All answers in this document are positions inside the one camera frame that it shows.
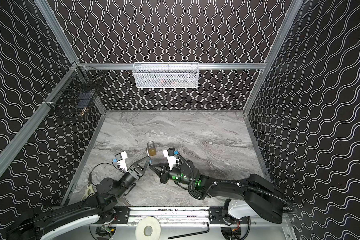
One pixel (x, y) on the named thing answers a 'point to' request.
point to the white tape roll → (148, 228)
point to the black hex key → (198, 233)
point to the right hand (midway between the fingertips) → (150, 168)
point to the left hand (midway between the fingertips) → (152, 161)
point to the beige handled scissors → (89, 190)
